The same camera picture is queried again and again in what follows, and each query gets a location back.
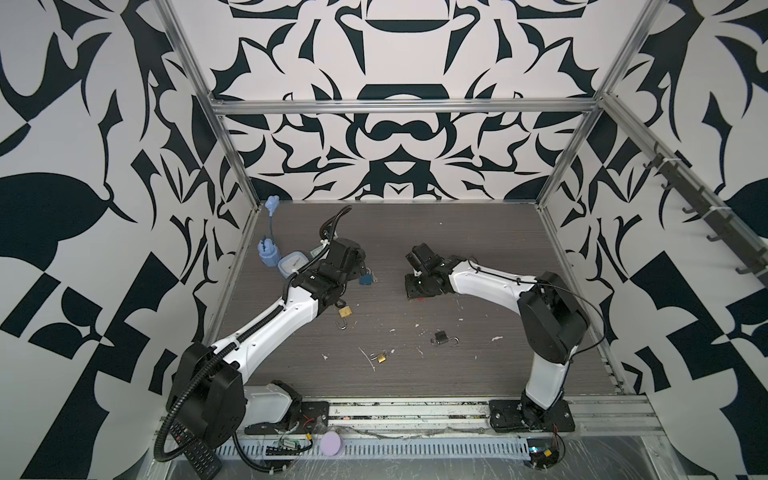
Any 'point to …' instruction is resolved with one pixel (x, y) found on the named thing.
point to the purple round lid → (331, 444)
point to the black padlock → (440, 338)
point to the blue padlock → (366, 278)
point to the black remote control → (203, 458)
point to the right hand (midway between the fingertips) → (410, 287)
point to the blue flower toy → (268, 253)
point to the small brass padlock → (381, 358)
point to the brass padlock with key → (343, 312)
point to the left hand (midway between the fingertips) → (346, 253)
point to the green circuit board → (543, 453)
